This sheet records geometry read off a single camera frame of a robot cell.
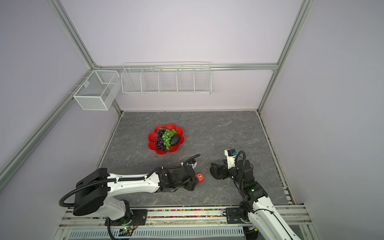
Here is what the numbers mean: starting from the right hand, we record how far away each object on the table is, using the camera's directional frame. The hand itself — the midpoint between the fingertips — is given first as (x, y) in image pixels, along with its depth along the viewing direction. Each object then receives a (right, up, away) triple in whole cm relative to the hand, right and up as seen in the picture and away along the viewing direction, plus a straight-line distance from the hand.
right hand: (219, 163), depth 80 cm
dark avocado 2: (-1, -2, -9) cm, 9 cm away
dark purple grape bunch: (-37, +9, +18) cm, 42 cm away
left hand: (-14, -10, 0) cm, 17 cm away
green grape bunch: (-32, +12, +16) cm, 38 cm away
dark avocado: (-27, +11, +19) cm, 34 cm away
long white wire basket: (-32, +52, +19) cm, 64 cm away
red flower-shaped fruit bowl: (-43, +12, +22) cm, 50 cm away
